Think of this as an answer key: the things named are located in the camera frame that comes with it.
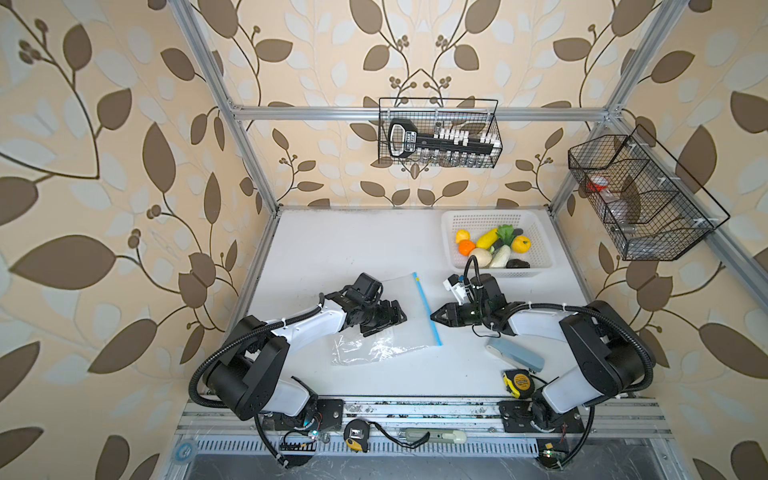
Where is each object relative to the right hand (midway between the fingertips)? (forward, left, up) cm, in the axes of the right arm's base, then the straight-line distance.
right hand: (435, 319), depth 88 cm
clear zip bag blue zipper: (-2, +5, -4) cm, 7 cm away
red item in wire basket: (+24, -44, +30) cm, 59 cm away
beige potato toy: (+21, -18, +3) cm, 28 cm away
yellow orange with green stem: (+26, -33, +2) cm, 42 cm away
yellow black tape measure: (-18, -20, -1) cm, 27 cm away
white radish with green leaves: (+22, -26, +1) cm, 34 cm away
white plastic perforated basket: (+36, -20, +4) cm, 41 cm away
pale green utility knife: (-28, +3, -2) cm, 29 cm away
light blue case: (-10, -22, -2) cm, 24 cm away
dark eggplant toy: (+18, -29, +2) cm, 35 cm away
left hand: (-1, +10, +3) cm, 11 cm away
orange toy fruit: (+26, -14, +1) cm, 30 cm away
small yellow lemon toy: (+32, -14, 0) cm, 35 cm away
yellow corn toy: (+29, -22, +1) cm, 36 cm away
